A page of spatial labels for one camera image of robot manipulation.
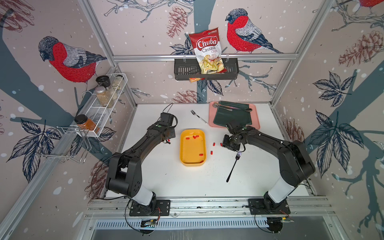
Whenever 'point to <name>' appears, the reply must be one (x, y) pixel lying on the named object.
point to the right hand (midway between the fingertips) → (223, 145)
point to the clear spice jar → (117, 83)
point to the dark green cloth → (224, 116)
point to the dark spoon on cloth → (247, 109)
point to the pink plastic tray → (213, 111)
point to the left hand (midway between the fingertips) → (171, 130)
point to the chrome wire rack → (67, 142)
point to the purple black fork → (237, 157)
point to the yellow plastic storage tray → (193, 148)
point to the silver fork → (193, 112)
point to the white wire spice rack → (97, 110)
